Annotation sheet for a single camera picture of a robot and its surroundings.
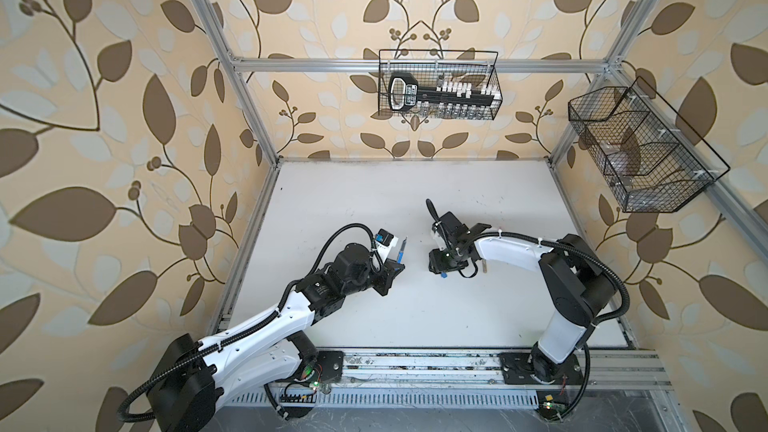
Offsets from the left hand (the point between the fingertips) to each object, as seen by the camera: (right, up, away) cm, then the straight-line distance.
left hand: (404, 265), depth 76 cm
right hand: (+11, -5, +15) cm, 19 cm away
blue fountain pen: (-1, +4, -1) cm, 4 cm away
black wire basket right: (+61, +27, -3) cm, 67 cm away
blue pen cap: (+13, -7, +14) cm, 20 cm away
